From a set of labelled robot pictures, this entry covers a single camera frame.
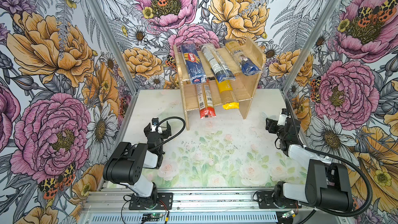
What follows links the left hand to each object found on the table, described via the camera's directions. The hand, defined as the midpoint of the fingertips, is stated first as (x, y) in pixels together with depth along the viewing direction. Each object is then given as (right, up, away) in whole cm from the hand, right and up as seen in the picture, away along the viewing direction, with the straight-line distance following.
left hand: (159, 125), depth 92 cm
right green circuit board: (+64, -37, -21) cm, 77 cm away
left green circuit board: (+3, -38, -21) cm, 43 cm away
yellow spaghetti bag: (+39, +15, -9) cm, 43 cm away
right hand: (+65, +2, -1) cm, 65 cm away
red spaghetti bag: (+27, +14, -9) cm, 32 cm away
